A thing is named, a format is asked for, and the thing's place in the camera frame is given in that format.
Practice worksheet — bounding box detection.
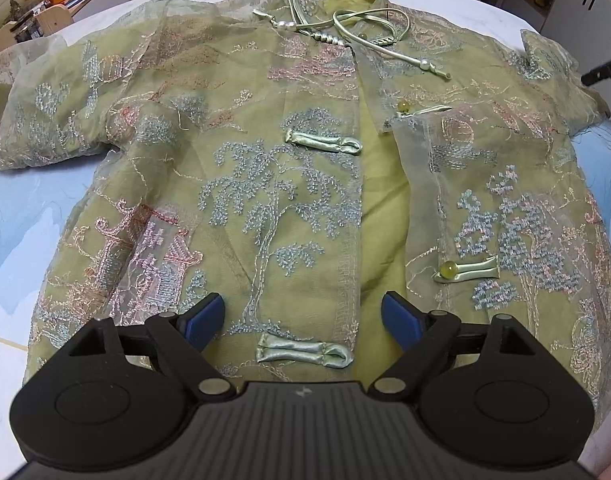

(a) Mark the green embroidered sheer jacket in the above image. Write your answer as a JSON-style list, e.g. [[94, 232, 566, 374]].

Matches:
[[0, 0, 611, 417]]

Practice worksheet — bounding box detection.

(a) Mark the white cabinet wall with doors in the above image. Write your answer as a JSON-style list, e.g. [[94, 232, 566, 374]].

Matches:
[[494, 0, 611, 66]]

